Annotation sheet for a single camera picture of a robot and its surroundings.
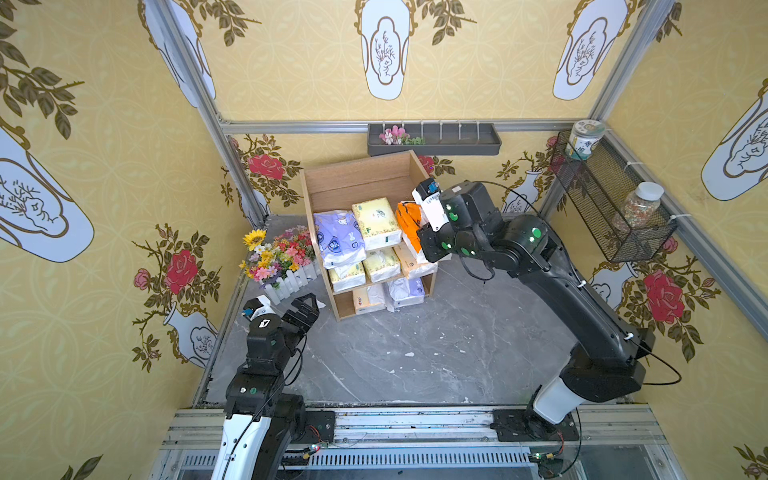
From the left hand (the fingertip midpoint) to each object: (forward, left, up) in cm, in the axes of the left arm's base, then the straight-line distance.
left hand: (296, 305), depth 76 cm
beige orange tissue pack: (+10, -30, +3) cm, 32 cm away
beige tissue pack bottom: (+7, -18, -11) cm, 22 cm away
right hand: (+8, -32, +20) cm, 39 cm away
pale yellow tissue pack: (+10, -22, +3) cm, 24 cm away
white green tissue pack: (+6, -13, +3) cm, 14 cm away
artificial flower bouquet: (+18, +6, -1) cm, 19 cm away
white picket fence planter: (+15, +7, -13) cm, 21 cm away
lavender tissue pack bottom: (+9, -29, -10) cm, 32 cm away
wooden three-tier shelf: (+29, -9, +14) cm, 34 cm away
